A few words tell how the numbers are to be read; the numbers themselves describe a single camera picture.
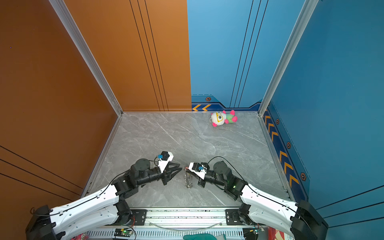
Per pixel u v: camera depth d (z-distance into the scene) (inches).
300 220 16.0
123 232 27.9
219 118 42.6
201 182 24.9
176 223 28.5
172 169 27.0
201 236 26.9
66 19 28.6
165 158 24.1
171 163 27.4
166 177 24.6
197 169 23.3
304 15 28.4
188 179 27.9
